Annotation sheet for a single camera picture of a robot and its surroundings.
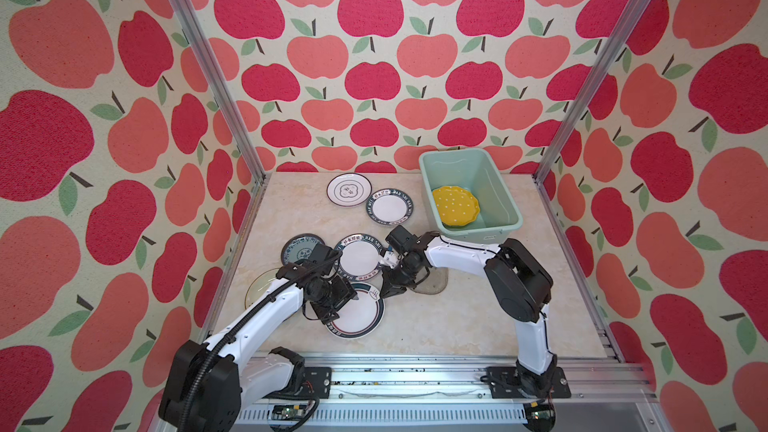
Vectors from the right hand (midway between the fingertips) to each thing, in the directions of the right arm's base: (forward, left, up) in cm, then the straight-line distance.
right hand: (385, 294), depth 87 cm
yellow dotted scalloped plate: (+38, -24, -3) cm, 45 cm away
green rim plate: (+11, +10, -1) cm, 15 cm away
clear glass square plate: (+7, -15, -3) cm, 17 cm away
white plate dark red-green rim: (-8, +6, 0) cm, 10 cm away
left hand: (-6, +7, +4) cm, 10 cm away
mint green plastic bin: (+48, -29, +8) cm, 57 cm away
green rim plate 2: (+36, +2, -3) cm, 36 cm away
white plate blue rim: (+42, +19, -2) cm, 46 cm away
